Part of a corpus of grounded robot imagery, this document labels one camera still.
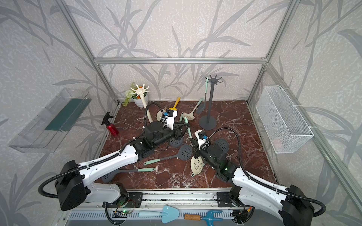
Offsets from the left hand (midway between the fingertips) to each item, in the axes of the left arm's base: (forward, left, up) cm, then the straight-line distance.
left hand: (188, 125), depth 71 cm
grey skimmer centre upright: (+4, +8, -27) cm, 28 cm away
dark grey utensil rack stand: (+22, -14, -29) cm, 39 cm away
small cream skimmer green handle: (+28, -2, -27) cm, 39 cm away
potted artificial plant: (+36, +40, -20) cm, 58 cm away
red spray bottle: (+12, +52, -20) cm, 57 cm away
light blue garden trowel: (-35, +9, -28) cm, 46 cm away
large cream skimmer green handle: (-16, -3, -28) cm, 32 cm away
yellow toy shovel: (+36, +12, -27) cm, 47 cm away
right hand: (-3, -1, -8) cm, 8 cm away
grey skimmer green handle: (-4, +3, -27) cm, 27 cm away
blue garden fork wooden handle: (-37, -11, -27) cm, 47 cm away
